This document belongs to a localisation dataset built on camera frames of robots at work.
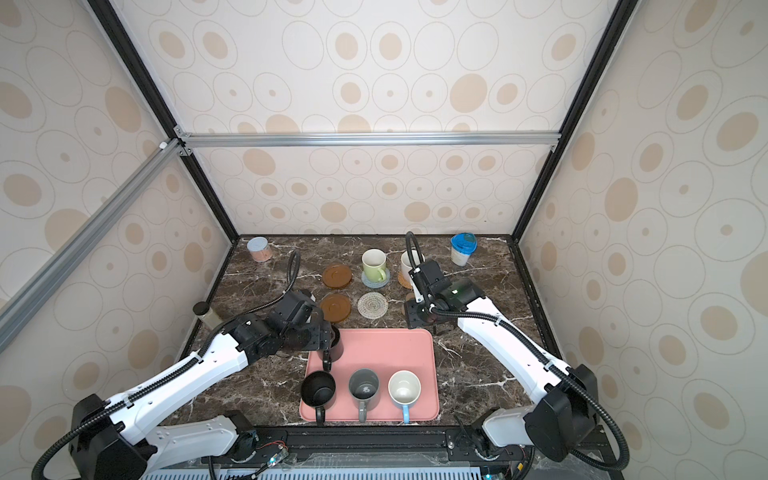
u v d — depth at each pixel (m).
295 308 0.58
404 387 0.81
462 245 1.04
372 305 1.00
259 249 1.09
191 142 0.91
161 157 0.83
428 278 0.59
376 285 1.05
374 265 1.00
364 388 0.81
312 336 0.69
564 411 0.39
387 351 0.90
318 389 0.81
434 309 0.54
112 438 0.38
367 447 0.75
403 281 1.06
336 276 1.06
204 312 0.88
